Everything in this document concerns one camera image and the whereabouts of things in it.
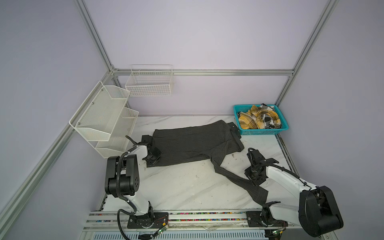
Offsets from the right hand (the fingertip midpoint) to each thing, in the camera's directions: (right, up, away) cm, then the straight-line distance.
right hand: (246, 176), depth 87 cm
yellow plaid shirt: (+19, +37, +20) cm, 47 cm away
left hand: (-53, +9, +8) cm, 55 cm away
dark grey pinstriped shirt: (-42, +18, +17) cm, 49 cm away
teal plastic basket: (+32, +30, +17) cm, 47 cm away
